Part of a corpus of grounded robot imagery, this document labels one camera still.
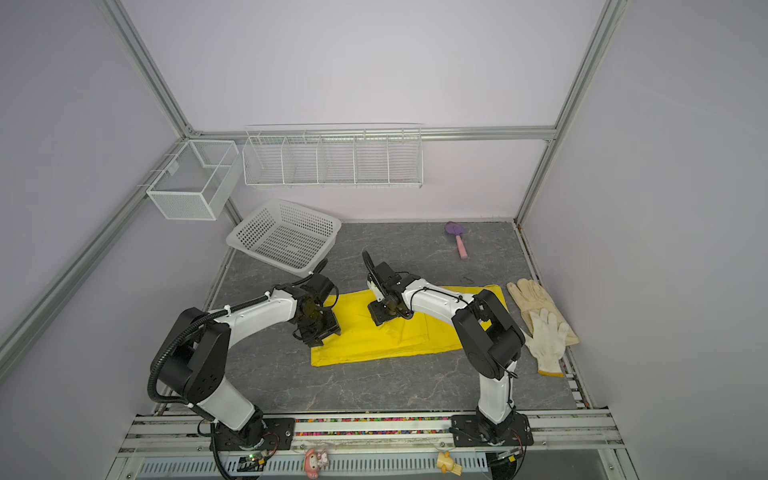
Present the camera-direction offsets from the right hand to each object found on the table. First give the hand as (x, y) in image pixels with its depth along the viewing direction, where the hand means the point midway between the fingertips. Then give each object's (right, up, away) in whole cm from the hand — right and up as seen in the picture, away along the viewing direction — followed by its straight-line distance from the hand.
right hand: (381, 314), depth 92 cm
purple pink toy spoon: (+29, +29, +27) cm, 49 cm away
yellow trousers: (-6, -7, -1) cm, 10 cm away
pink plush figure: (-15, -29, -24) cm, 40 cm away
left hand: (-14, -6, -5) cm, 16 cm away
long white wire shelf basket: (-4, +52, +7) cm, 52 cm away
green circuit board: (-31, -32, -20) cm, 49 cm away
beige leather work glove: (+50, +5, +7) cm, 51 cm away
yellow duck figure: (+16, -28, -25) cm, 41 cm away
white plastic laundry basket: (-38, +26, +24) cm, 52 cm away
